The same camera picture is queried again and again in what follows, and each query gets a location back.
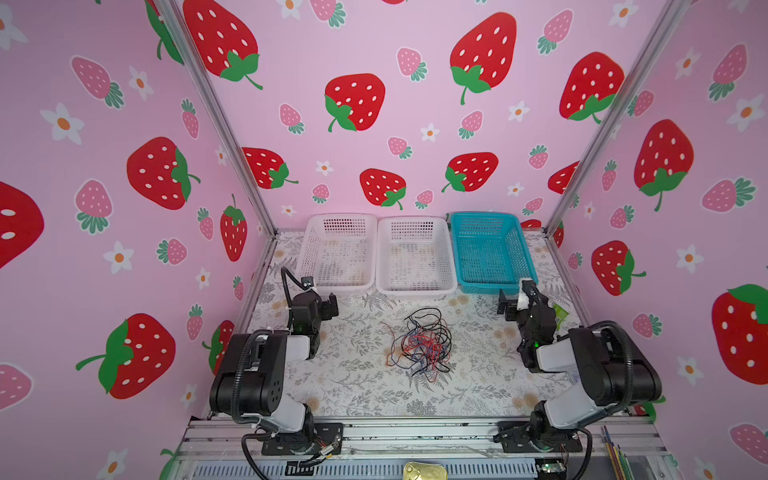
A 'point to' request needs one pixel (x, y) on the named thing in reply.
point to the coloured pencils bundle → (621, 466)
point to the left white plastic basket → (339, 252)
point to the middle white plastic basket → (414, 256)
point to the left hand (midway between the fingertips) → (319, 296)
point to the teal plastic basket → (491, 253)
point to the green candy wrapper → (561, 314)
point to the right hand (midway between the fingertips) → (516, 290)
